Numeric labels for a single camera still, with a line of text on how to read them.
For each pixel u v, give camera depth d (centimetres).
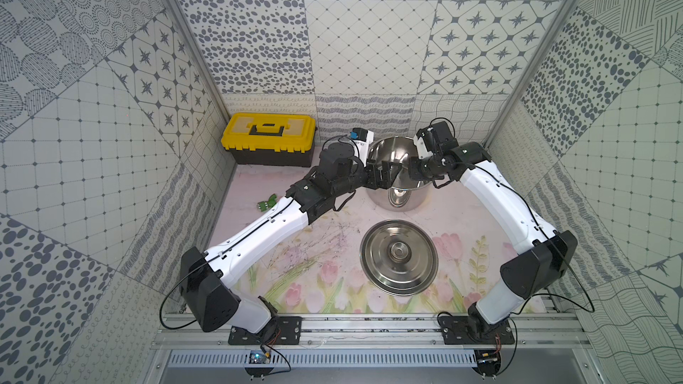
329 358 70
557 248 43
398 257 86
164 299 38
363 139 61
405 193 94
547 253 42
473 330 66
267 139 100
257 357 72
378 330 76
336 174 53
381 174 61
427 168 66
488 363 72
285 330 74
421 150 63
